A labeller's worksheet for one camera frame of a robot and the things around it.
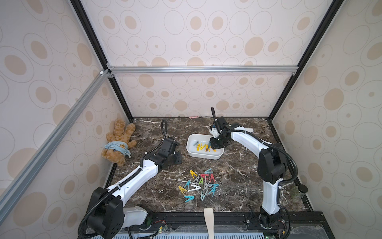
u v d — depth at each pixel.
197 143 1.04
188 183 0.85
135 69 1.84
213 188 0.83
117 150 0.91
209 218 0.74
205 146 1.01
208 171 0.91
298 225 0.73
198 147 1.01
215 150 1.00
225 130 0.69
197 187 0.85
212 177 0.88
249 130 1.13
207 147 0.97
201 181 0.87
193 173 0.90
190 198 0.81
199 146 1.03
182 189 0.83
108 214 0.40
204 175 0.89
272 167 0.52
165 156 0.63
